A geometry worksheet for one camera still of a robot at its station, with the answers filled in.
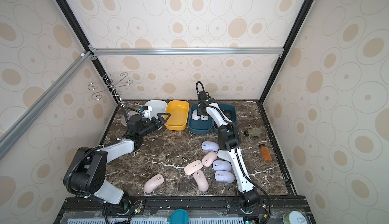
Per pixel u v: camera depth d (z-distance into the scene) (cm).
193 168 85
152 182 78
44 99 63
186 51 90
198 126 112
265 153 89
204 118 108
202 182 80
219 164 84
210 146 92
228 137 68
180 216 65
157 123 78
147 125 76
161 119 78
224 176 80
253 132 97
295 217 67
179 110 114
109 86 109
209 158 86
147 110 81
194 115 108
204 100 84
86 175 45
